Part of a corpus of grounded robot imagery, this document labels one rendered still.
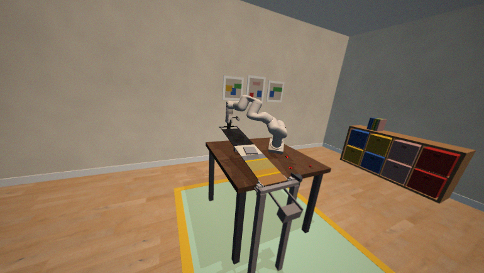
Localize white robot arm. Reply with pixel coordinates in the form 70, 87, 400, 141
226, 95, 287, 150

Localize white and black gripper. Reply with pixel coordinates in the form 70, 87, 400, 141
225, 114, 233, 129

